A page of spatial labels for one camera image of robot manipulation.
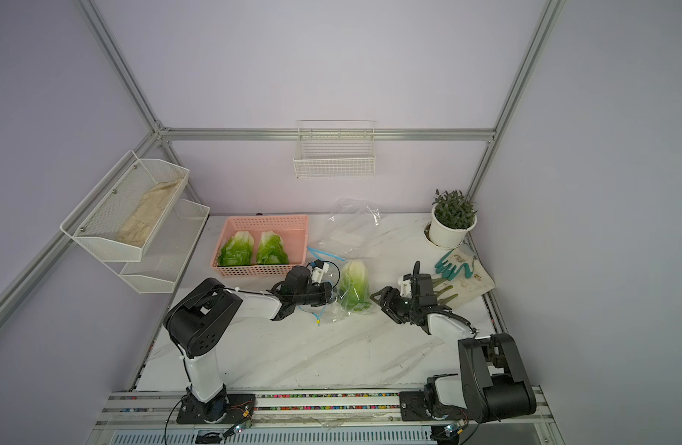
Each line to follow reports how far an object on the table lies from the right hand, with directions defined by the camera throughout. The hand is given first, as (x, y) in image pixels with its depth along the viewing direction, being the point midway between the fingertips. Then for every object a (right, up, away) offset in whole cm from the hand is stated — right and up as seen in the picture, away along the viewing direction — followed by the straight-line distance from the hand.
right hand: (377, 305), depth 89 cm
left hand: (-11, +2, +2) cm, 12 cm away
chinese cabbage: (-8, +6, +1) cm, 10 cm away
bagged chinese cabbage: (-37, +18, +7) cm, 41 cm away
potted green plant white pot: (+28, +30, +9) cm, 42 cm away
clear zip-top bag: (-15, -2, 0) cm, 15 cm away
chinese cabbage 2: (-48, +18, +7) cm, 52 cm away
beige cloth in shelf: (-69, +26, -12) cm, 74 cm away
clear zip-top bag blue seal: (-8, +25, +25) cm, 37 cm away
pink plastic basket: (-33, +26, +26) cm, 49 cm away
